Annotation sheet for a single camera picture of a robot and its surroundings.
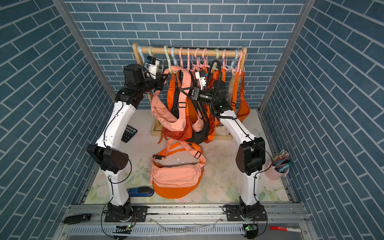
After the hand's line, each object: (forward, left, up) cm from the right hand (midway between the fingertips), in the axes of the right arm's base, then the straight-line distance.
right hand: (183, 92), depth 73 cm
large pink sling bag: (-30, +9, -31) cm, 44 cm away
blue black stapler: (-38, +20, -37) cm, 57 cm away
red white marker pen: (-47, -58, -41) cm, 85 cm away
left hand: (+8, +7, +5) cm, 11 cm away
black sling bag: (-7, -9, -26) cm, 28 cm away
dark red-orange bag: (-8, 0, -24) cm, 25 cm away
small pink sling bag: (-2, +10, -16) cm, 19 cm away
